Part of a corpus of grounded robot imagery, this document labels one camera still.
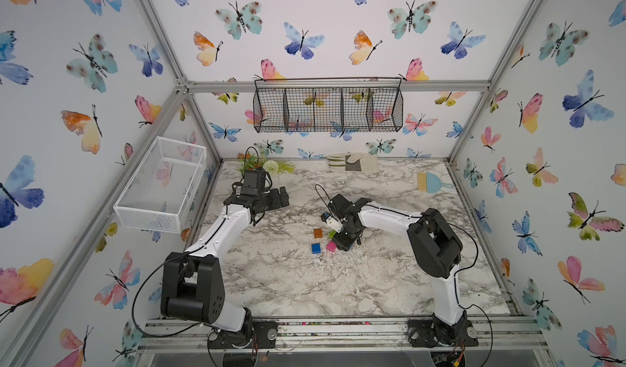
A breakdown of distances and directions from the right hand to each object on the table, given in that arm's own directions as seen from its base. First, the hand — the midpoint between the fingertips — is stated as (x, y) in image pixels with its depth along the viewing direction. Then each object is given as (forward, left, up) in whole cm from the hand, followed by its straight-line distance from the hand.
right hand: (344, 239), depth 93 cm
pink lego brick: (-3, +5, +1) cm, 6 cm away
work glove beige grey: (+41, -5, 0) cm, 42 cm away
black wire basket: (+43, +20, +30) cm, 56 cm away
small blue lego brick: (-4, +10, 0) cm, 11 cm away
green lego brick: (-2, +5, +8) cm, 9 cm away
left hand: (+9, +24, +14) cm, 29 cm away
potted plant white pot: (+22, +29, +15) cm, 39 cm away
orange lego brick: (+2, +10, +1) cm, 10 cm away
